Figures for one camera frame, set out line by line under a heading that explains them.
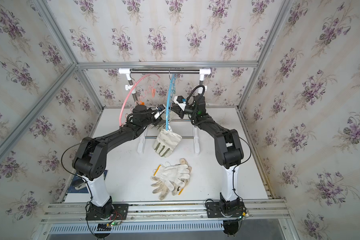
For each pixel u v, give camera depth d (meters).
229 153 0.54
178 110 0.80
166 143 0.88
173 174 0.83
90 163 0.49
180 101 0.74
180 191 0.79
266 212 0.73
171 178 0.82
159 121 0.83
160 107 0.77
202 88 0.69
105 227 0.71
